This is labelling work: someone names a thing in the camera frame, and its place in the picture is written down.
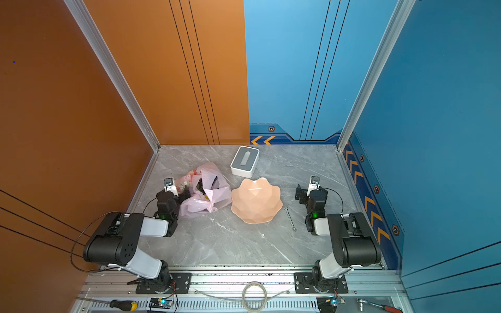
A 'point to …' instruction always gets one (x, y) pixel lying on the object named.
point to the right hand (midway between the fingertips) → (310, 186)
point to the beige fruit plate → (256, 201)
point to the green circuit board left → (160, 302)
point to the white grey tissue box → (245, 162)
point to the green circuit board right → (329, 304)
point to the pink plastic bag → (208, 188)
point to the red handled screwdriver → (386, 308)
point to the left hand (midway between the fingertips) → (177, 185)
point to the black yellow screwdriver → (122, 305)
